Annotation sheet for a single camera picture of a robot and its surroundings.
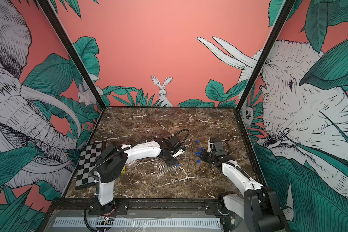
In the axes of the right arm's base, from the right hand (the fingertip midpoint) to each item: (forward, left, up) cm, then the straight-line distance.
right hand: (199, 151), depth 88 cm
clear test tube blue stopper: (-7, +14, -6) cm, 17 cm away
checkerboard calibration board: (-1, +71, -3) cm, 71 cm away
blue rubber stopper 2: (+6, -3, -7) cm, 10 cm away
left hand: (-3, +16, -4) cm, 17 cm away
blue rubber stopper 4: (-4, 0, -6) cm, 7 cm away
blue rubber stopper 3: (+2, +1, -7) cm, 7 cm away
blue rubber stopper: (+12, 0, -7) cm, 14 cm away
